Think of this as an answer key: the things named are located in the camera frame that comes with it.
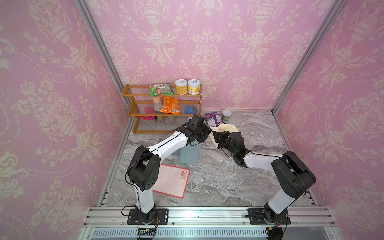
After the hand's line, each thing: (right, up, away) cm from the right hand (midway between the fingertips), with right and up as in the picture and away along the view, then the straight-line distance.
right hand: (211, 129), depth 87 cm
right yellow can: (-11, +25, +1) cm, 27 cm away
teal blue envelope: (-13, -16, +11) cm, 24 cm away
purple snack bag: (+5, +7, +25) cm, 27 cm away
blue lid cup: (-13, +13, +19) cm, 26 cm away
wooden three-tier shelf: (-50, +23, +28) cm, 62 cm away
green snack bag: (-33, +24, +1) cm, 40 cm away
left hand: (+1, -1, +1) cm, 2 cm away
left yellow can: (-18, +25, +1) cm, 31 cm away
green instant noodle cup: (+13, +9, +25) cm, 30 cm away
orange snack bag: (-26, +16, +13) cm, 33 cm away
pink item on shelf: (-41, +13, +16) cm, 46 cm away
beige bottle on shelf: (-33, +16, +9) cm, 38 cm away
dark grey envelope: (-19, -12, -9) cm, 24 cm away
